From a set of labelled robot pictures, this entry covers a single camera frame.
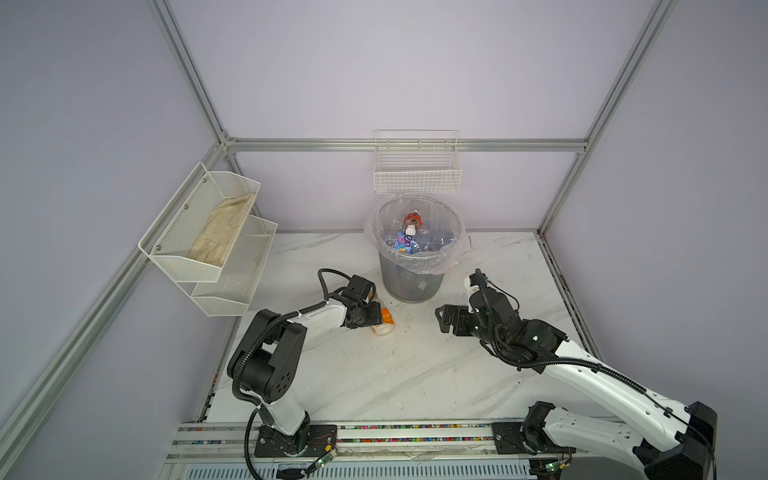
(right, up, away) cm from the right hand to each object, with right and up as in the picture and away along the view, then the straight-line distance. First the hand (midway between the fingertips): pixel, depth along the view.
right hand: (447, 311), depth 75 cm
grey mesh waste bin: (-9, +4, +17) cm, 20 cm away
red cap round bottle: (-8, +24, +13) cm, 29 cm away
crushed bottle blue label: (-11, +18, +9) cm, 23 cm away
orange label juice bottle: (-16, -7, +17) cm, 24 cm away
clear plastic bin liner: (-6, +21, +14) cm, 26 cm away
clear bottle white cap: (0, +19, +11) cm, 22 cm away
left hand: (-20, -6, +18) cm, 28 cm away
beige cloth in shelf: (-61, +21, +5) cm, 65 cm away
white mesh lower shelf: (-62, +9, +18) cm, 66 cm away
